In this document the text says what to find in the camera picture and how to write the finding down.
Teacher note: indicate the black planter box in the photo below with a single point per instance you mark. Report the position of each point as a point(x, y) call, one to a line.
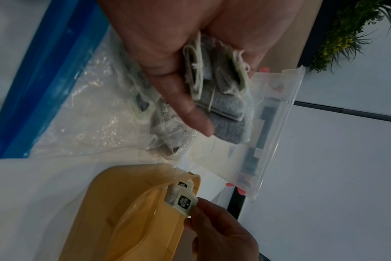
point(321, 25)

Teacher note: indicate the clear zip bag with tea bags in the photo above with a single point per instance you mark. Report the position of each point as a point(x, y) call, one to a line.
point(69, 102)

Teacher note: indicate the green hedge plant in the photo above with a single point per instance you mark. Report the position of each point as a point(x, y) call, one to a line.
point(353, 33)

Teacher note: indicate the person's right hand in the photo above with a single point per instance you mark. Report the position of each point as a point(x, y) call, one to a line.
point(224, 239)

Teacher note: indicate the clear storage box pink latches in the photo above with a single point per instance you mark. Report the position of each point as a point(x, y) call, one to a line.
point(273, 114)

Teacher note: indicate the yellow tray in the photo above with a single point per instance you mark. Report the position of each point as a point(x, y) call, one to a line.
point(118, 204)

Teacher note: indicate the person's left hand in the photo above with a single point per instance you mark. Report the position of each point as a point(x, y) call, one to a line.
point(169, 33)

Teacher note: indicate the beige bench seat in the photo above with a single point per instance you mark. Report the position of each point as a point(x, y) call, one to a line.
point(298, 33)

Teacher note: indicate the white roller blind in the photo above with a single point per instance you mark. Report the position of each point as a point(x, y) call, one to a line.
point(343, 191)

